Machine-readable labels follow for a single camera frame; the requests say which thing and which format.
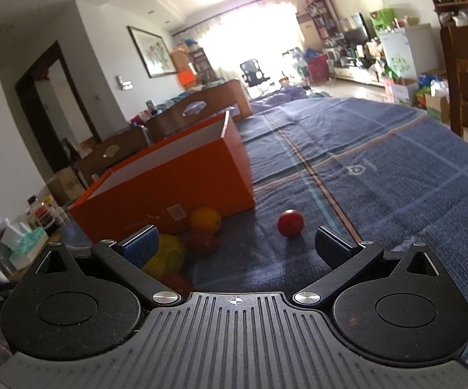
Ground green yellow round fruit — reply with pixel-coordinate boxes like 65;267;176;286
142;234;186;279

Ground small red tomato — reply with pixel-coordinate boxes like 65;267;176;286
277;209;304;238

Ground small dark red fruit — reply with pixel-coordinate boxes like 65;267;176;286
186;231;218;256

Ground small tangerine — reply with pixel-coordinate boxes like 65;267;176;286
189;206;222;234

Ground blue plaid tablecloth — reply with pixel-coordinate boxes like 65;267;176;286
177;92;468;373

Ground orange cardboard box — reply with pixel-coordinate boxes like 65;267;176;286
70;113;255;242

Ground wooden chair left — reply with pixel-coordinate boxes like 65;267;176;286
77;125;150;186

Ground green tissue pack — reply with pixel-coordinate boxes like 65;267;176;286
1;222;49;270

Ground wooden chair middle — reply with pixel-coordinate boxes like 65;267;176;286
145;80;252;143

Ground black office chair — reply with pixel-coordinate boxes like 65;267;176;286
240;59;270;88

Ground white cabinet green decal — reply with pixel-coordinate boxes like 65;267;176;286
377;24;446;82

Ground framed wall painting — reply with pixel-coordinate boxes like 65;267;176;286
128;26;177;78

